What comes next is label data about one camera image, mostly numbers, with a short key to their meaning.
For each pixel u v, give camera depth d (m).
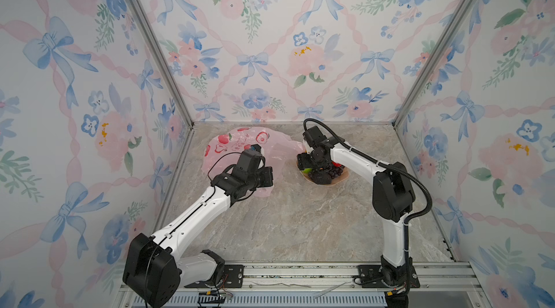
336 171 0.95
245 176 0.60
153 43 0.86
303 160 0.86
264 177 0.70
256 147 0.72
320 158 0.72
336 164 0.68
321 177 0.88
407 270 0.63
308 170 0.92
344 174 0.93
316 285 0.73
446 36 0.84
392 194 0.52
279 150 0.95
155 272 0.39
